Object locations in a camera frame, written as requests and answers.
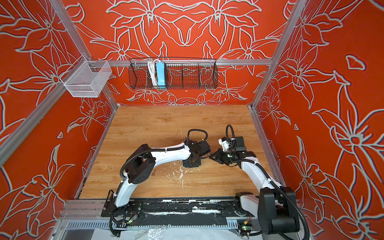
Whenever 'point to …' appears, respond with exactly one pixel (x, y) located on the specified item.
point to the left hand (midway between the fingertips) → (196, 164)
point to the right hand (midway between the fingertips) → (208, 156)
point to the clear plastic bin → (86, 78)
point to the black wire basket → (180, 74)
